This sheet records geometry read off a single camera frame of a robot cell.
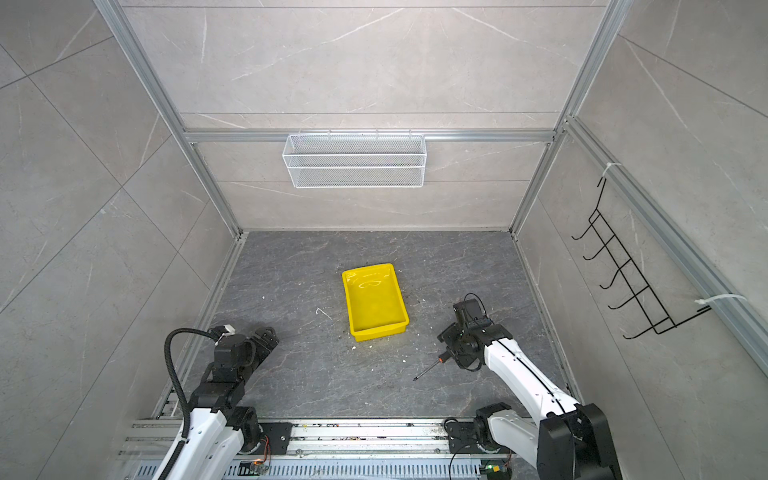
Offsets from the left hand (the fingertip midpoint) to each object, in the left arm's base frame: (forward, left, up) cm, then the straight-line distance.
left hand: (263, 332), depth 84 cm
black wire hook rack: (-6, -91, +25) cm, 94 cm away
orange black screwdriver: (-7, -51, -6) cm, 52 cm away
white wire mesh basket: (+52, -26, +22) cm, 62 cm away
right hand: (-3, -52, -3) cm, 52 cm away
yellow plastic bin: (+12, -32, -6) cm, 35 cm away
